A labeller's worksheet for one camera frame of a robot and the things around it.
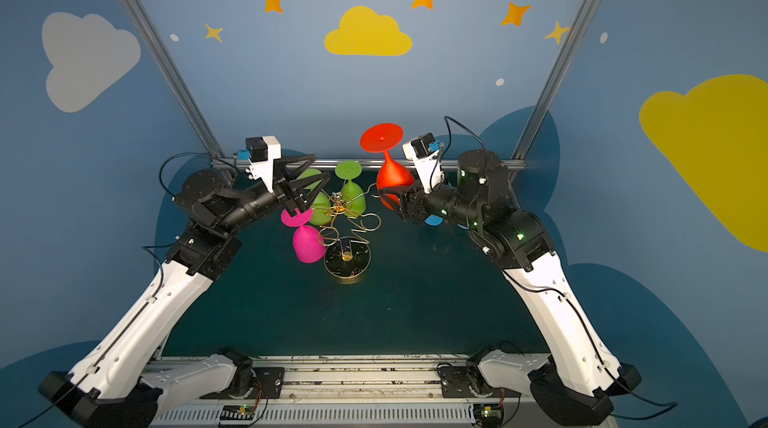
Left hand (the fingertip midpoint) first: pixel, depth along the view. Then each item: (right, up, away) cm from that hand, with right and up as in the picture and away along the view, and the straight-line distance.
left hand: (317, 160), depth 56 cm
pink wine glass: (-8, -19, +24) cm, 31 cm away
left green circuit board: (-24, -60, +17) cm, 67 cm away
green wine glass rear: (+3, -5, +29) cm, 30 cm away
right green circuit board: (+39, -60, +17) cm, 74 cm away
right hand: (+15, -3, +1) cm, 16 cm away
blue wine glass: (+41, -17, +48) cm, 65 cm away
